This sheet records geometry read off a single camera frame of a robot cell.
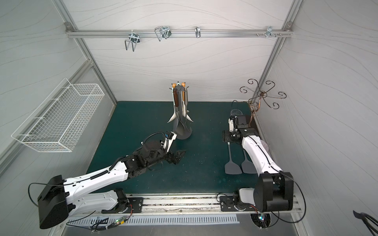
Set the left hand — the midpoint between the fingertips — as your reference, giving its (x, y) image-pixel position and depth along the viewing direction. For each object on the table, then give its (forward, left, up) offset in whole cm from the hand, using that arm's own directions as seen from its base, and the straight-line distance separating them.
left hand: (180, 147), depth 75 cm
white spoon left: (+23, +6, -2) cm, 24 cm away
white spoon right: (+24, -1, 0) cm, 24 cm away
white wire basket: (+5, +58, +13) cm, 59 cm away
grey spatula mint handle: (-4, -29, -17) cm, 34 cm away
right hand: (+12, -28, -6) cm, 31 cm away
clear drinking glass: (+35, -37, -11) cm, 52 cm away
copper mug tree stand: (+28, -45, +12) cm, 54 cm away
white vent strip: (-29, +11, -19) cm, 37 cm away
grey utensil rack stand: (+16, +1, -7) cm, 18 cm away
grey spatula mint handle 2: (-2, -40, -20) cm, 45 cm away
